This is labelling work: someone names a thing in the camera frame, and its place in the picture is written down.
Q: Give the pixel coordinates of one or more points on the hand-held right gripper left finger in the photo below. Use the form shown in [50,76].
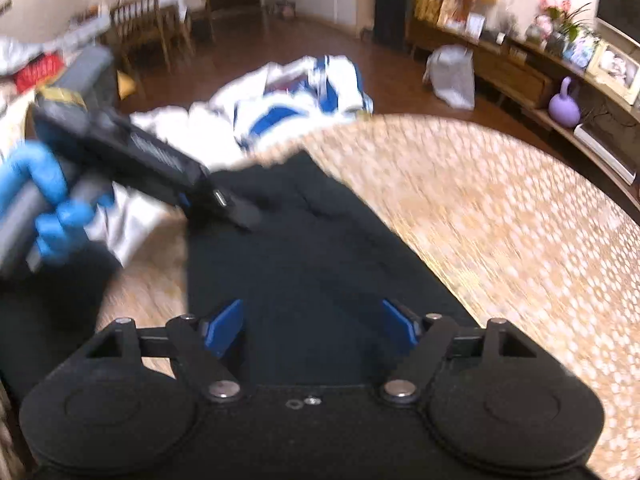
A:
[224,329]

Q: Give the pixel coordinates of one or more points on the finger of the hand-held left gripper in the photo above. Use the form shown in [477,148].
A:
[240,212]

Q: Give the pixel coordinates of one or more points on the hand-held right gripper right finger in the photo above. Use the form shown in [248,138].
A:
[399,327]

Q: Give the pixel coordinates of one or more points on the black pants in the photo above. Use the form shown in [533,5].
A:
[310,260]

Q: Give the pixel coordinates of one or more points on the person's left hand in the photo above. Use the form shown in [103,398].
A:
[45,170]

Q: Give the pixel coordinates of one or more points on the mustard yellow cushion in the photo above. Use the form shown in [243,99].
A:
[125,84]

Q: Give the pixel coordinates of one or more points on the white cloth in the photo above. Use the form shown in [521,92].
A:
[125,230]

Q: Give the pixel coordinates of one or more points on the red printed cloth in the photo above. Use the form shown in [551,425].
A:
[40,71]

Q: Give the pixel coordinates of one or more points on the wooden chair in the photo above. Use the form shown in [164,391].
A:
[180,25]
[140,30]

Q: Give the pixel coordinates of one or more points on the person's leg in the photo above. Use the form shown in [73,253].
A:
[40,320]

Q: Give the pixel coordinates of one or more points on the translucent plastic bag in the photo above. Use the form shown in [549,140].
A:
[450,77]

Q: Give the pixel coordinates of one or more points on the black speaker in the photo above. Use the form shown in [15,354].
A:
[400,0]

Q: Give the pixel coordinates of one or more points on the white flat device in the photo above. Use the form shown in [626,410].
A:
[605,154]

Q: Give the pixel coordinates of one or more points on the purple kettlebell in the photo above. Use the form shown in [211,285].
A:
[565,107]

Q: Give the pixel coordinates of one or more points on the wooden sideboard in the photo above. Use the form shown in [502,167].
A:
[510,75]

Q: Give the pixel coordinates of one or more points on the yellow snack bag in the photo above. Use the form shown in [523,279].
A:
[432,7]

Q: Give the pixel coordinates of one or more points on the pink flowers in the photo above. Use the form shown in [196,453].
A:
[560,10]

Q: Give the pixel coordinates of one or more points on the white photo frame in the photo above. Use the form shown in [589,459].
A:
[616,71]

